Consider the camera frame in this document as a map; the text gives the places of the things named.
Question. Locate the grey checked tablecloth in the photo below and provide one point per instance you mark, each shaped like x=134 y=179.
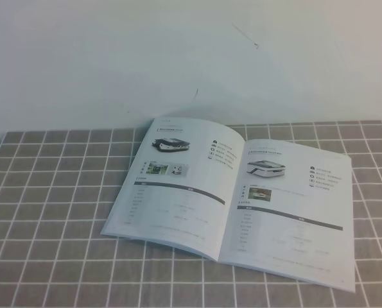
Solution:
x=57 y=189

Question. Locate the white product brochure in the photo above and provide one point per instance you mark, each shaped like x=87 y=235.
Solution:
x=263 y=204

